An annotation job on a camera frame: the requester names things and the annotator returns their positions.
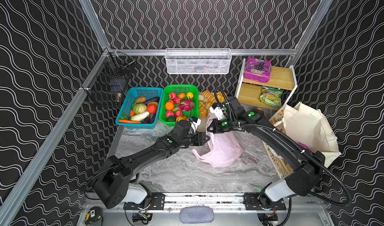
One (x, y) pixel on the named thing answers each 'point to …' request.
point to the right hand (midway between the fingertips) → (207, 129)
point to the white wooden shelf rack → (247, 91)
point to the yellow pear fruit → (178, 118)
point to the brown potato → (140, 99)
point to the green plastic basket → (178, 89)
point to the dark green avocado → (171, 118)
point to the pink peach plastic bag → (226, 147)
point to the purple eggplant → (154, 99)
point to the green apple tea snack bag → (271, 96)
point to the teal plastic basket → (131, 93)
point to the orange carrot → (125, 121)
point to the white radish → (140, 116)
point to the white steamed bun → (201, 97)
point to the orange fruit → (169, 106)
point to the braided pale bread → (202, 103)
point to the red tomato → (151, 108)
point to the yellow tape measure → (93, 215)
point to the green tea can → (260, 110)
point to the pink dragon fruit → (186, 105)
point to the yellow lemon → (190, 95)
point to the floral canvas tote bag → (308, 127)
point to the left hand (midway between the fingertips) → (213, 140)
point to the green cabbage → (138, 108)
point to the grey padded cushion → (197, 214)
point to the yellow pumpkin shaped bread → (220, 96)
